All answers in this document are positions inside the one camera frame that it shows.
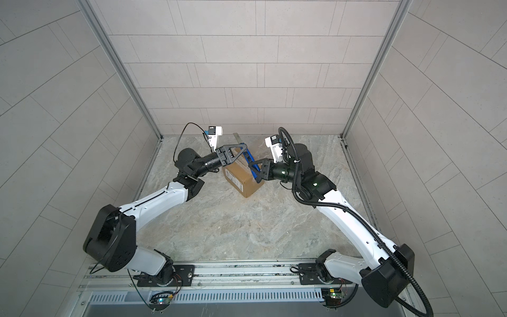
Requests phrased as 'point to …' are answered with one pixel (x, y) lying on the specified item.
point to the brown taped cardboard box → (239, 175)
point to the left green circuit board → (160, 300)
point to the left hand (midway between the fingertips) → (249, 150)
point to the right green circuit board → (332, 296)
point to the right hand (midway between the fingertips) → (249, 168)
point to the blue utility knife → (254, 168)
